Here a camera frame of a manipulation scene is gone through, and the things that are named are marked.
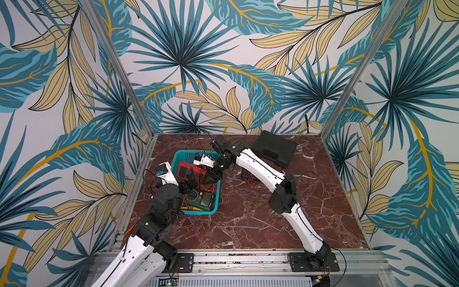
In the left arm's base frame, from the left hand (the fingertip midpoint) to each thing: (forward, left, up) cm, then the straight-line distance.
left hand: (183, 173), depth 71 cm
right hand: (+6, -7, -12) cm, 16 cm away
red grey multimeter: (0, -9, -12) cm, 15 cm away
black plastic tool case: (+31, -45, -20) cm, 58 cm away
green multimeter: (-4, -6, -15) cm, 16 cm away
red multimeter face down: (+5, -5, -7) cm, 10 cm away
